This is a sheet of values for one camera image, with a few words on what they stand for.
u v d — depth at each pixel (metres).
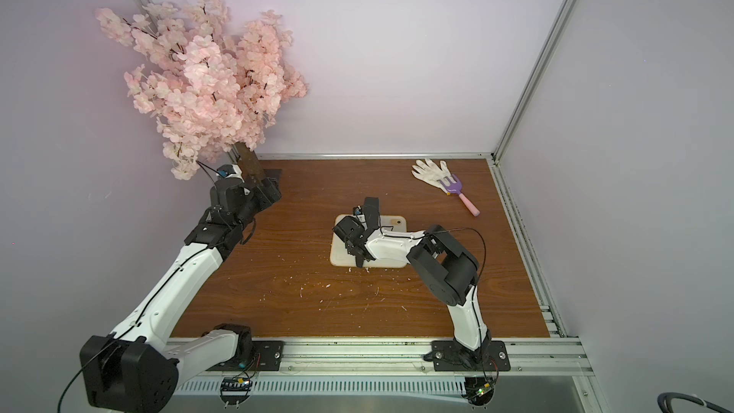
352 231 0.74
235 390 0.72
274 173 1.14
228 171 0.68
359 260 0.90
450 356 0.73
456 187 1.09
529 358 0.74
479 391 0.69
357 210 0.85
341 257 0.91
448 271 0.49
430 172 1.14
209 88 0.64
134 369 0.39
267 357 0.73
